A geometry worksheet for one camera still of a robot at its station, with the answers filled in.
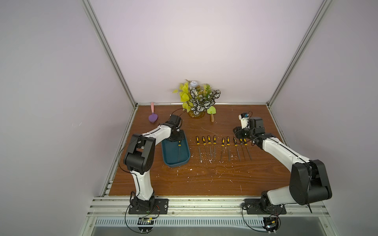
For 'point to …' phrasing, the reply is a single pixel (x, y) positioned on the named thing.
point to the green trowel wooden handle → (212, 111)
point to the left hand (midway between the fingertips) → (183, 136)
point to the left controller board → (145, 225)
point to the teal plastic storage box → (175, 153)
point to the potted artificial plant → (196, 99)
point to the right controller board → (270, 223)
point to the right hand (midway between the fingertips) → (237, 125)
